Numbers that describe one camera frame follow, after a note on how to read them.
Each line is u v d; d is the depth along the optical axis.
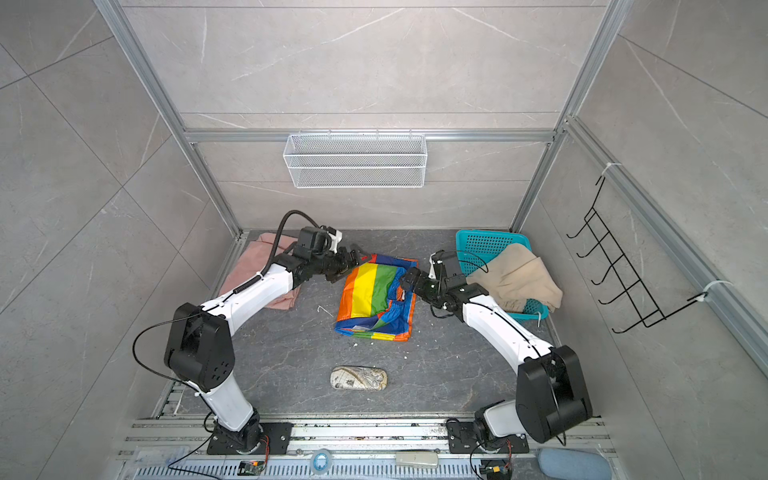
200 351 0.46
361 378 0.80
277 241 0.66
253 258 1.10
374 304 0.95
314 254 0.70
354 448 0.73
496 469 0.70
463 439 0.73
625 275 0.69
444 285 0.65
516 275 0.98
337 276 0.80
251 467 0.71
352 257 0.78
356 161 1.01
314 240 0.70
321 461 0.71
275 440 0.73
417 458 0.67
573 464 0.68
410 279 0.76
